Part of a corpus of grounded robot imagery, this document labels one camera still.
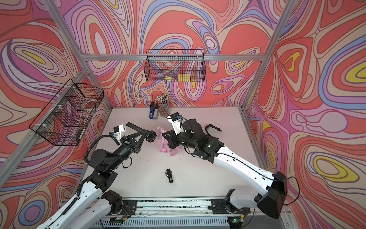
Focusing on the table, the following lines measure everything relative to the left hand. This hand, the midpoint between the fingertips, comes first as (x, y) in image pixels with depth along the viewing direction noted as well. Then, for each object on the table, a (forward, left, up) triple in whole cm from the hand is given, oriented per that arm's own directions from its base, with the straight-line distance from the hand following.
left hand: (146, 134), depth 59 cm
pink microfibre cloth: (+1, -6, -10) cm, 12 cm away
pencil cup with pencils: (+42, 0, -19) cm, 46 cm away
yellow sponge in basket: (+46, -16, -2) cm, 49 cm away
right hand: (+3, -6, -8) cm, 10 cm away
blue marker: (+49, +10, -31) cm, 59 cm away
